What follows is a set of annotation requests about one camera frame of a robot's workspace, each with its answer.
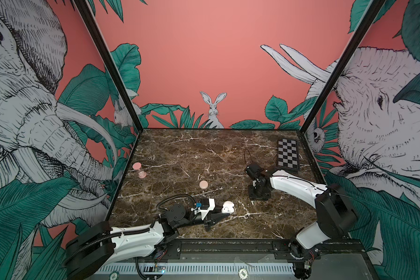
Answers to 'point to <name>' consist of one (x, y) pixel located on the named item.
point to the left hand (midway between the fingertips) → (228, 211)
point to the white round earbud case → (228, 207)
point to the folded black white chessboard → (287, 156)
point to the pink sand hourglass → (137, 165)
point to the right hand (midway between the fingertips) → (251, 196)
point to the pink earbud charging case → (203, 184)
